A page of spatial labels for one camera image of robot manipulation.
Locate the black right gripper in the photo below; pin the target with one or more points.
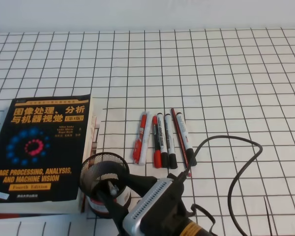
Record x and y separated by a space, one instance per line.
168 217

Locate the silver grey pen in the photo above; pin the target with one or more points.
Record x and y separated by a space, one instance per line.
113 188

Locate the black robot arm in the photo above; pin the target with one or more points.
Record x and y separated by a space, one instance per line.
192 228

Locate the black mesh pen holder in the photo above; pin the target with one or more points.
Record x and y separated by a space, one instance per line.
96 171

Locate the white pen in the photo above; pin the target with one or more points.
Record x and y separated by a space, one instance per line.
143 155

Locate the red ballpoint pen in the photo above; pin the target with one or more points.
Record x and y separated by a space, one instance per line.
139 140

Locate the red capped marker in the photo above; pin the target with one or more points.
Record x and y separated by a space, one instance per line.
157 152

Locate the black capped whiteboard marker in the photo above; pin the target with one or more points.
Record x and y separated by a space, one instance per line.
162 140

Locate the red black pencil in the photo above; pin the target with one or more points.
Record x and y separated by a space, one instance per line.
180 138

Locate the black image processing textbook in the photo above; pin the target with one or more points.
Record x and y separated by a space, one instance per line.
42 142

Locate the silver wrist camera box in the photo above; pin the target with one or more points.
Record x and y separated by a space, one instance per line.
132 220

